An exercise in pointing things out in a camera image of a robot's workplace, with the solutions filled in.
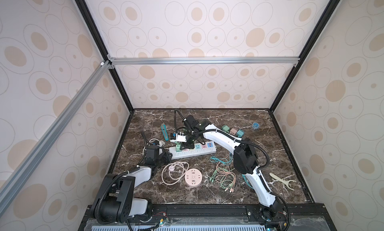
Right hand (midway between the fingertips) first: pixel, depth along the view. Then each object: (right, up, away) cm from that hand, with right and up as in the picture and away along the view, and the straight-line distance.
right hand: (181, 144), depth 91 cm
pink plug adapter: (+35, +7, +12) cm, 38 cm away
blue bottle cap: (+53, +11, +18) cm, 57 cm away
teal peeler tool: (-14, +9, +15) cm, 23 cm away
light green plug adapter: (-2, -2, -4) cm, 5 cm away
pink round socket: (+8, -17, -8) cm, 21 cm away
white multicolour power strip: (+12, -3, +3) cm, 13 cm away
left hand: (-4, -5, -1) cm, 6 cm away
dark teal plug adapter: (+40, +6, +11) cm, 42 cm away
